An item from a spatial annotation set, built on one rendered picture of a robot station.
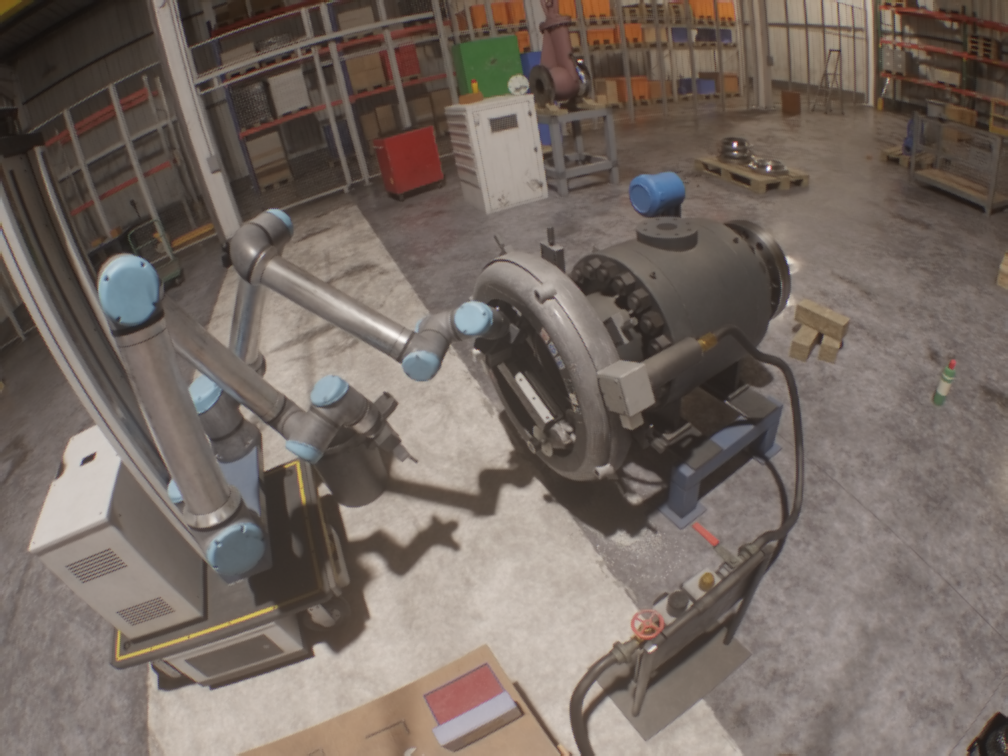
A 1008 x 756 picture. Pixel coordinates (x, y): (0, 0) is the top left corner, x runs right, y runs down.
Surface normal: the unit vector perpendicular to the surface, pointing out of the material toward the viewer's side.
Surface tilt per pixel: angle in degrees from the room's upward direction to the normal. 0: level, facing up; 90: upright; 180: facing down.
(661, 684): 0
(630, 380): 67
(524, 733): 0
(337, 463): 93
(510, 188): 90
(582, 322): 42
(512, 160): 90
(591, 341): 49
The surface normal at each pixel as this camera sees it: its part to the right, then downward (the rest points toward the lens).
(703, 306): 0.33, -0.03
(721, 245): 0.07, -0.51
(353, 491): 0.26, 0.58
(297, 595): -0.17, -0.79
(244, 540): 0.74, 0.37
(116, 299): 0.73, 0.17
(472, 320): -0.25, -0.02
